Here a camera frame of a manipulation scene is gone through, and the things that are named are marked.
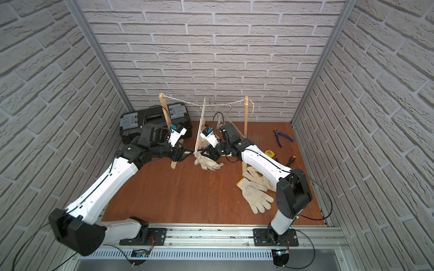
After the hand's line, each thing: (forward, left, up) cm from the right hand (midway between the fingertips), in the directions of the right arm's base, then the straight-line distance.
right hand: (205, 151), depth 81 cm
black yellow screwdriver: (+3, -49, -17) cm, 52 cm away
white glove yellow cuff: (-3, 0, -6) cm, 7 cm away
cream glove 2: (-5, -25, -18) cm, 32 cm away
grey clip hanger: (+13, -8, +6) cm, 16 cm away
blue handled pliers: (+24, -47, -19) cm, 56 cm away
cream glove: (-19, -25, -19) cm, 37 cm away
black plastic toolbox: (+24, +44, 0) cm, 50 cm away
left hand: (-2, +6, +8) cm, 10 cm away
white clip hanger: (+3, +2, +12) cm, 12 cm away
